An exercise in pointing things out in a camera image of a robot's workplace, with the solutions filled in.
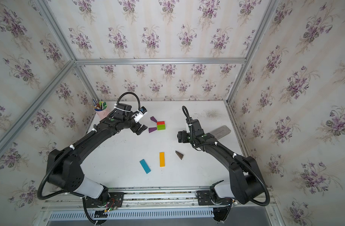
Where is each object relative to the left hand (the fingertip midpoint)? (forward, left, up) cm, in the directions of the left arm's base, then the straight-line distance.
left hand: (140, 120), depth 87 cm
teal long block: (-23, -4, -16) cm, 28 cm away
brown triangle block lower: (-16, -25, -15) cm, 33 cm away
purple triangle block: (+13, -5, -15) cm, 21 cm away
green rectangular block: (+5, -12, -15) cm, 20 cm away
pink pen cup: (+12, +31, -9) cm, 34 cm away
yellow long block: (-19, -13, -17) cm, 29 cm away
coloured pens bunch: (+19, +35, -7) cm, 40 cm away
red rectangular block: (+9, -12, -15) cm, 21 cm away
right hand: (-7, -28, -6) cm, 30 cm away
